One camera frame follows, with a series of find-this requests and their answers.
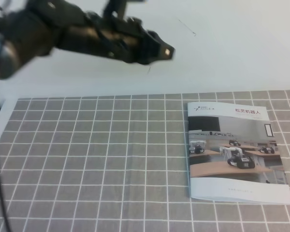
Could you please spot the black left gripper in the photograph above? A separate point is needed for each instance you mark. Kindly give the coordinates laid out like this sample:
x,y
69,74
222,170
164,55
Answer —
x,y
124,40

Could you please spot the white robot catalogue book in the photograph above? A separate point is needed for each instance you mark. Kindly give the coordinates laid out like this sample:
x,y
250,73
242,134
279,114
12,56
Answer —
x,y
233,155

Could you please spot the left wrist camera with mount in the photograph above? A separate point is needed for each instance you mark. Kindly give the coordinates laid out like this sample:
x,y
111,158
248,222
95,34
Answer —
x,y
117,7

